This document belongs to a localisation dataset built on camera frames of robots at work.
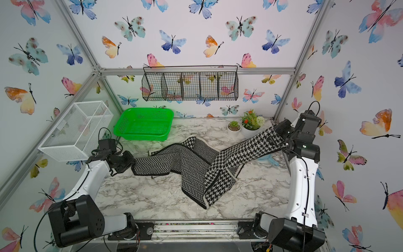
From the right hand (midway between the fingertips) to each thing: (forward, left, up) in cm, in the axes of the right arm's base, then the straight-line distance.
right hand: (282, 121), depth 70 cm
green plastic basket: (+27, +79, -35) cm, 91 cm away
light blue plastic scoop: (+2, -4, -34) cm, 35 cm away
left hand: (-8, +72, -24) cm, 76 cm away
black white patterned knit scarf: (-13, +33, -33) cm, 48 cm away
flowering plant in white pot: (+17, +8, -20) cm, 27 cm away
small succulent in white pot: (+19, +17, -28) cm, 38 cm away
